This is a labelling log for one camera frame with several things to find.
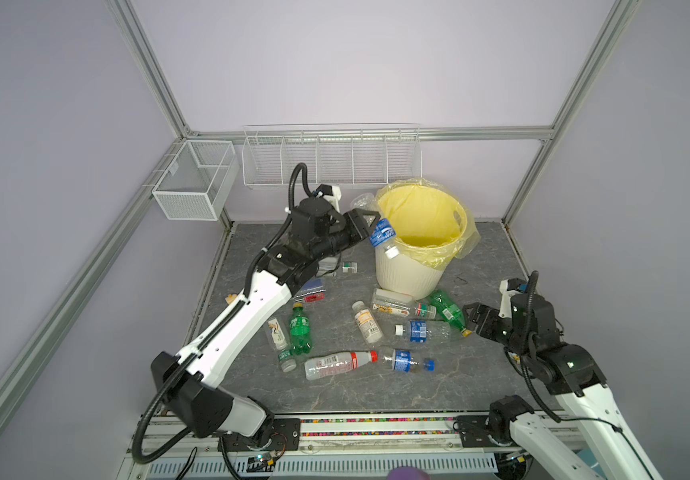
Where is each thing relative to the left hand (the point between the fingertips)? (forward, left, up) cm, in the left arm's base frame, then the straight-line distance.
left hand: (377, 224), depth 67 cm
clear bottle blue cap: (-20, -6, -34) cm, 39 cm away
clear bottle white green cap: (-12, +28, -34) cm, 45 cm away
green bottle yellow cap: (-6, -23, -33) cm, 41 cm away
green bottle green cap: (-9, +22, -34) cm, 42 cm away
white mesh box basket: (+38, +56, -14) cm, 69 cm away
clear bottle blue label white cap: (-12, -14, -33) cm, 38 cm away
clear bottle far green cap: (+15, +6, -37) cm, 40 cm away
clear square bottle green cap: (0, -9, -38) cm, 39 cm away
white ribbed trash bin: (+11, -14, -37) cm, 41 cm away
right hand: (-14, -25, -19) cm, 34 cm away
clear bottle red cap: (-20, +15, -34) cm, 42 cm away
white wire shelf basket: (+40, +9, -8) cm, 42 cm away
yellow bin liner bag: (+20, -22, -23) cm, 38 cm away
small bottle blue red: (+4, +18, -33) cm, 38 cm away
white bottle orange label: (-9, +2, -33) cm, 34 cm away
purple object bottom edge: (-44, -4, -39) cm, 59 cm away
